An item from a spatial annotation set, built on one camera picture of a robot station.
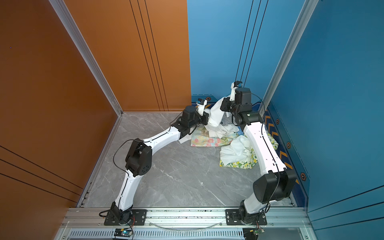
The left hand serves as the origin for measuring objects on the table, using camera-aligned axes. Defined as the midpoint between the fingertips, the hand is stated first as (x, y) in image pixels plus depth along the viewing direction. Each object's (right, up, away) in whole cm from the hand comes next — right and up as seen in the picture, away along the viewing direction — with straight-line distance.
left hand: (212, 110), depth 89 cm
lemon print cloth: (+24, -29, +1) cm, 38 cm away
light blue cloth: (+21, -14, +16) cm, 30 cm away
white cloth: (+3, -9, -6) cm, 11 cm away
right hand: (+4, +5, -11) cm, 13 cm away
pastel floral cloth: (-7, -17, +14) cm, 23 cm away
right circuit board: (+17, -60, -19) cm, 65 cm away
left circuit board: (-45, -60, -18) cm, 77 cm away
